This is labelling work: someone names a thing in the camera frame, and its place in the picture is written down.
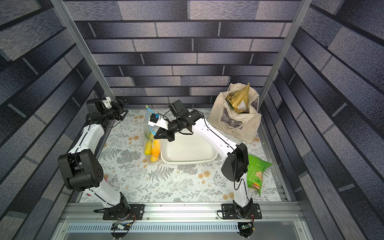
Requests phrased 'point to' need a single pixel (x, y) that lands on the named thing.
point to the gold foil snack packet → (239, 101)
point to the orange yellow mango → (155, 151)
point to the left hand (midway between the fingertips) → (130, 102)
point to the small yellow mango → (148, 147)
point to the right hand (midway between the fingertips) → (155, 135)
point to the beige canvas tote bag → (241, 126)
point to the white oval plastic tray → (186, 148)
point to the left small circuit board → (121, 225)
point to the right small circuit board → (246, 226)
